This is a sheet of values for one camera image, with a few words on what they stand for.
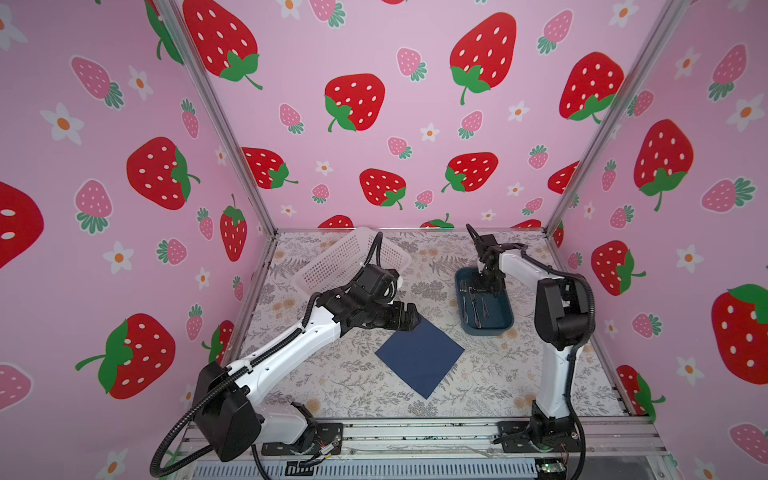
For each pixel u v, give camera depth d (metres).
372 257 0.61
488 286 0.90
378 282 0.59
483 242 0.85
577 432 0.65
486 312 0.95
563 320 0.56
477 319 0.95
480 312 0.96
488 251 0.79
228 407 0.39
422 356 0.88
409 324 0.66
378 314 0.64
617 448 0.73
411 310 0.68
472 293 0.93
